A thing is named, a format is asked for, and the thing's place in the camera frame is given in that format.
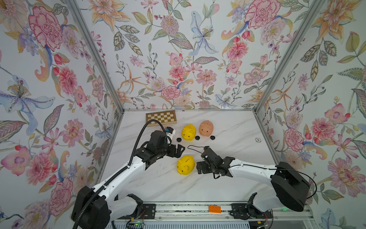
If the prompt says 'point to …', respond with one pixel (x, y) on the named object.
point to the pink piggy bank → (206, 128)
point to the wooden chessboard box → (166, 117)
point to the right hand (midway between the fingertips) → (202, 164)
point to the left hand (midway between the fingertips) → (180, 146)
